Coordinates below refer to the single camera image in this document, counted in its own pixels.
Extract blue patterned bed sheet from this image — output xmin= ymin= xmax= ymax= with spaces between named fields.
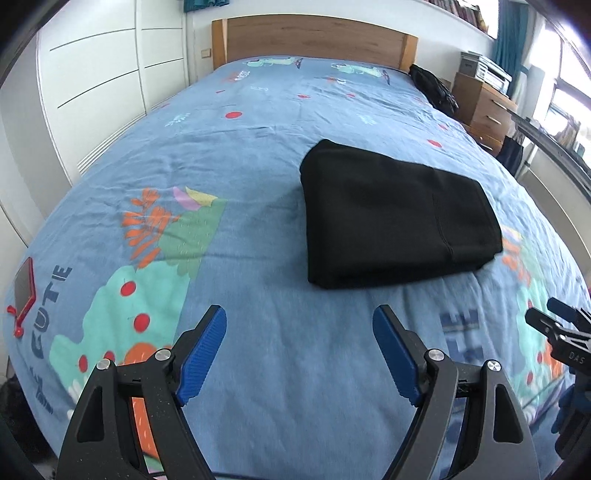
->
xmin=6 ymin=58 xmax=590 ymax=479

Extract red framed phone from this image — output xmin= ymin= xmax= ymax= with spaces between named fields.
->
xmin=6 ymin=257 xmax=36 ymax=339

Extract white box on nightstand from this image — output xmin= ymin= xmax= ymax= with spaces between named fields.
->
xmin=459 ymin=51 xmax=512 ymax=95

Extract wooden headboard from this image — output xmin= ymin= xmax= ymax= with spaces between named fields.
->
xmin=211 ymin=14 xmax=419 ymax=72

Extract black pants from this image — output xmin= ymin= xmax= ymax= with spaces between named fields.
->
xmin=300 ymin=139 xmax=503 ymax=289

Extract teal curtain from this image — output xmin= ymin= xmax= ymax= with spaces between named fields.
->
xmin=493 ymin=1 xmax=529 ymax=96

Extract wooden nightstand drawers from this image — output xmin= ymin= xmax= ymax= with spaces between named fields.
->
xmin=452 ymin=72 xmax=516 ymax=156

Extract black item on floor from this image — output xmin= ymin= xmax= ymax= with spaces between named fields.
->
xmin=1 ymin=376 xmax=54 ymax=464

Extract black bag on bed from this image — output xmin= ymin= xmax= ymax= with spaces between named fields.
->
xmin=409 ymin=64 xmax=459 ymax=117

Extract dark bag on floor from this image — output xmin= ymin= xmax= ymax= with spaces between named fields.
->
xmin=496 ymin=136 xmax=524 ymax=177

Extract white wardrobe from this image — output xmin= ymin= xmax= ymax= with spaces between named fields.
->
xmin=1 ymin=0 xmax=188 ymax=291

